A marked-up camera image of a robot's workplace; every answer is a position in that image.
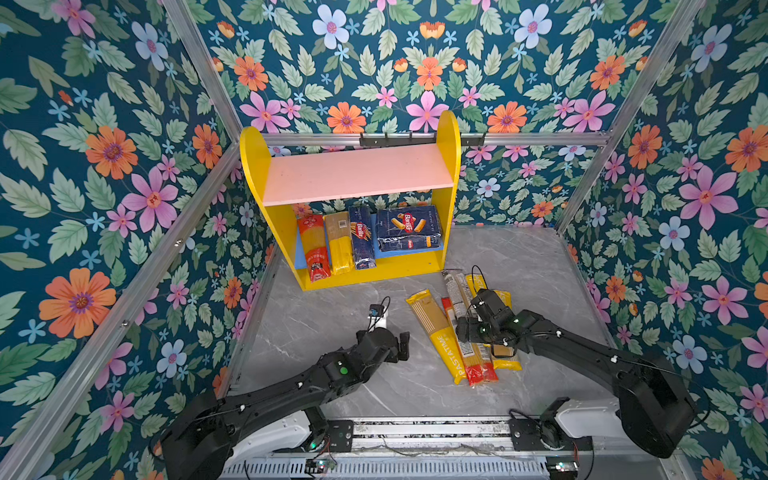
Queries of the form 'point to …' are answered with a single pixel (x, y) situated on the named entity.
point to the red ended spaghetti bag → (476, 358)
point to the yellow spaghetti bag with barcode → (340, 242)
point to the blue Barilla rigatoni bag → (408, 228)
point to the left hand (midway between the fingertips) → (402, 331)
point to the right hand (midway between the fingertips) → (467, 329)
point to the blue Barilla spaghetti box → (362, 237)
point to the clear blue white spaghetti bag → (460, 292)
